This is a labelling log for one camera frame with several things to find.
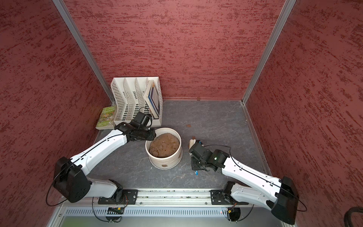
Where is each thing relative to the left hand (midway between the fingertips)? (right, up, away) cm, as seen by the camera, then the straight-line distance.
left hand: (152, 137), depth 82 cm
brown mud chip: (+22, +5, +21) cm, 31 cm away
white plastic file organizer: (-27, +26, +30) cm, 48 cm away
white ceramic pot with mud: (+8, -7, -3) cm, 11 cm away
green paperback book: (-39, +12, +21) cm, 46 cm away
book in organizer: (-3, +26, +9) cm, 28 cm away
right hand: (+25, -15, -6) cm, 30 cm away
